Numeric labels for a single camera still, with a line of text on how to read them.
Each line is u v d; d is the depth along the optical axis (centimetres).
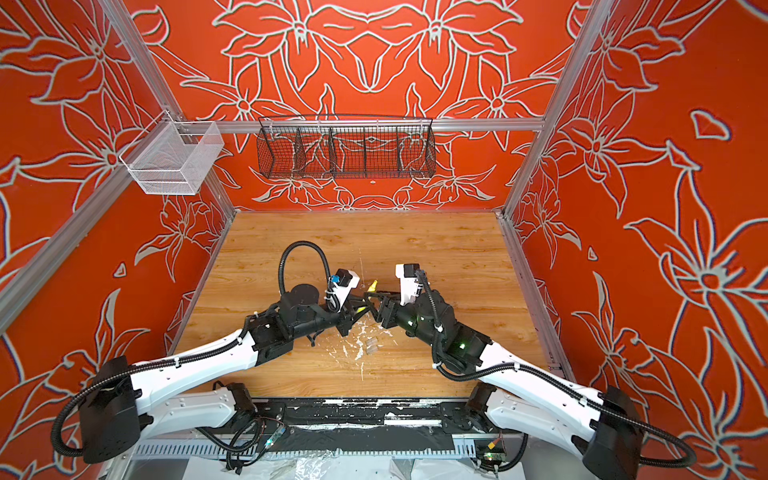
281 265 54
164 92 84
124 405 39
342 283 62
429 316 52
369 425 73
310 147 101
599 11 70
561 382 44
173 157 92
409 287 62
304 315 58
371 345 85
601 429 40
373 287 70
